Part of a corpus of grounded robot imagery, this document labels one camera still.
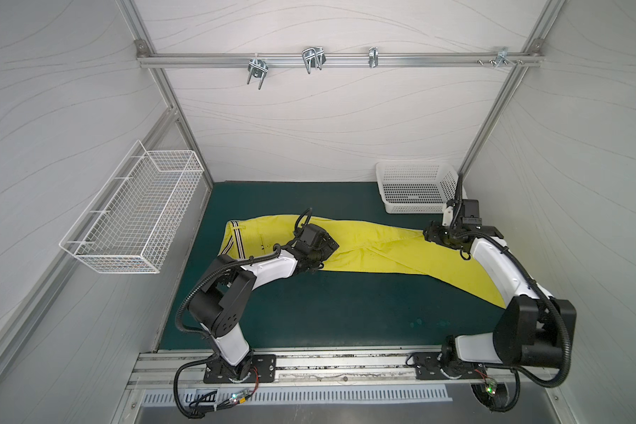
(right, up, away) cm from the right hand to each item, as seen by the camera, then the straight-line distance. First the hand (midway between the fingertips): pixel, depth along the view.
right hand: (435, 231), depth 87 cm
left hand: (-34, -7, +4) cm, 35 cm away
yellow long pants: (-23, -8, +11) cm, 27 cm away
